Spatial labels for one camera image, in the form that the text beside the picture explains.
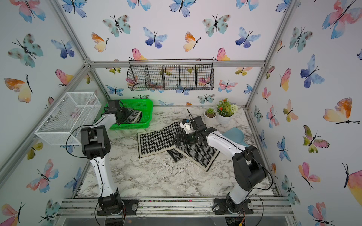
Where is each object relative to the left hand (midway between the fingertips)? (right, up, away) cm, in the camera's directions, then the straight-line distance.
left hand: (130, 110), depth 107 cm
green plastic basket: (+9, +4, +8) cm, 13 cm away
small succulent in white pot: (+59, -4, -2) cm, 60 cm away
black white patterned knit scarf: (+52, -30, -14) cm, 62 cm away
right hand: (+38, -19, -23) cm, 48 cm away
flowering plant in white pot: (+69, -1, -11) cm, 69 cm away
